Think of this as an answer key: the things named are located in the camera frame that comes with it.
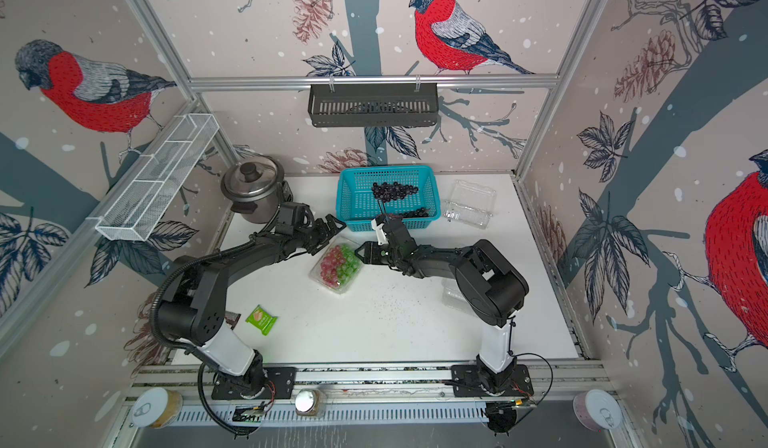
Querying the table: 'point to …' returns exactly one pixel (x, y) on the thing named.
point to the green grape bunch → (350, 266)
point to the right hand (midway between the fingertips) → (361, 250)
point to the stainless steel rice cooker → (252, 186)
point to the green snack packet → (260, 319)
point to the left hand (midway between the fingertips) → (343, 226)
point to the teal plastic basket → (356, 204)
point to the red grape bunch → (329, 265)
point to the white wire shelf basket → (138, 202)
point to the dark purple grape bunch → (386, 191)
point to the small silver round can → (308, 402)
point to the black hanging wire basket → (372, 105)
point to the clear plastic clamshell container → (314, 272)
